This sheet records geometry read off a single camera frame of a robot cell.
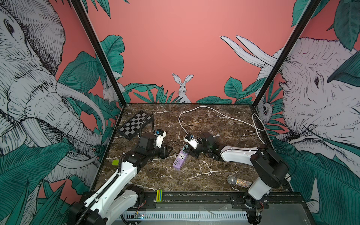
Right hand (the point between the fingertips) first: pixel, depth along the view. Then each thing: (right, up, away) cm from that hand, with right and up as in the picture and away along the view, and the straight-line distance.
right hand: (185, 146), depth 86 cm
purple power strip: (-4, -9, 0) cm, 10 cm away
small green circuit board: (-24, -32, -16) cm, 43 cm away
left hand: (-9, +1, -7) cm, 11 cm away
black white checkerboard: (-39, +11, +15) cm, 43 cm away
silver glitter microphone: (+27, -18, -8) cm, 33 cm away
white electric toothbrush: (+24, +5, +14) cm, 28 cm away
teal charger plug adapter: (+1, 0, -1) cm, 1 cm away
